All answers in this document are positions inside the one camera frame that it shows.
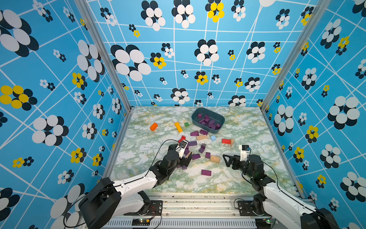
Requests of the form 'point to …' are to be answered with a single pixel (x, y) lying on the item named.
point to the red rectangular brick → (226, 141)
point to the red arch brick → (182, 138)
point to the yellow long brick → (178, 127)
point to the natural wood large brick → (215, 159)
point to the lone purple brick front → (206, 172)
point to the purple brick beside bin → (203, 132)
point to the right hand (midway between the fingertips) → (230, 155)
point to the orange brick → (154, 126)
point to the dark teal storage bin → (198, 118)
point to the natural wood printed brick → (201, 137)
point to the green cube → (186, 124)
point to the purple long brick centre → (196, 156)
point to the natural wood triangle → (232, 142)
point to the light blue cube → (213, 138)
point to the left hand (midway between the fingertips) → (186, 147)
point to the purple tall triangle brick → (194, 133)
